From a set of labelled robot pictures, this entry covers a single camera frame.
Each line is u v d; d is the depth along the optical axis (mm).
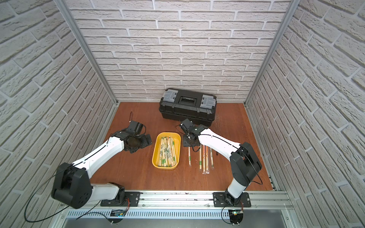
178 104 954
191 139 609
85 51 859
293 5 688
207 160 880
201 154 897
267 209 742
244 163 446
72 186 406
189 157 829
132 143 627
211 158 893
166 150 896
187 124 690
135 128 672
